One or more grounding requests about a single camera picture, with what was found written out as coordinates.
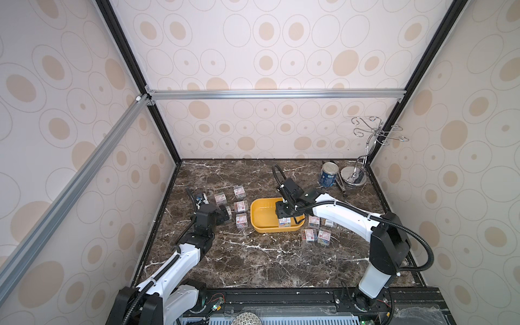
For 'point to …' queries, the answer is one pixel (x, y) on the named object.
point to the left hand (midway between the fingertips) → (220, 206)
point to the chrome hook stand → (355, 175)
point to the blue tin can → (328, 173)
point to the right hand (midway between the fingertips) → (287, 209)
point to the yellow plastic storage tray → (263, 218)
